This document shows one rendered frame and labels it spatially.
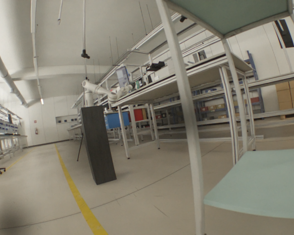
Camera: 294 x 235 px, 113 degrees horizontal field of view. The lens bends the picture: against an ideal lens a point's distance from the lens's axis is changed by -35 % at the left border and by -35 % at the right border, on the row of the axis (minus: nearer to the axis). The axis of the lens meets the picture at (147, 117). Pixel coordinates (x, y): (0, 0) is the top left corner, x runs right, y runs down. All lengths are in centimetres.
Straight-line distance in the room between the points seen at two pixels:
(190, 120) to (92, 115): 129
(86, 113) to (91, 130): 19
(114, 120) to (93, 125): 202
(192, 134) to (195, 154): 6
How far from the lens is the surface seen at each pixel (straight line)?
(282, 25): 335
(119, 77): 363
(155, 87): 159
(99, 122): 162
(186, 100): 44
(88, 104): 171
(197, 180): 49
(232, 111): 122
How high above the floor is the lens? 61
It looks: 1 degrees up
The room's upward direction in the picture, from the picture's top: 10 degrees counter-clockwise
